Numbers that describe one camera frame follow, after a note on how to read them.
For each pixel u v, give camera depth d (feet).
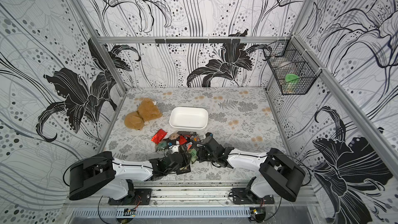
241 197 2.25
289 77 2.61
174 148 2.56
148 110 3.11
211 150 2.19
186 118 3.23
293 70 2.61
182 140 2.89
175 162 2.09
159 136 3.03
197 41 3.04
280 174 1.39
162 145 2.92
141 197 2.40
